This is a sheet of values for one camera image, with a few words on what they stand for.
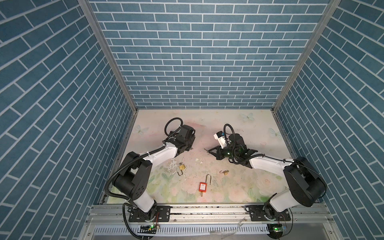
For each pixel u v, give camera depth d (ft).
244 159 2.15
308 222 2.47
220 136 2.58
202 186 2.66
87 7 2.28
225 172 2.88
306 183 1.47
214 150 2.67
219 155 2.48
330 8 2.33
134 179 1.48
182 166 2.98
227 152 2.47
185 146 2.24
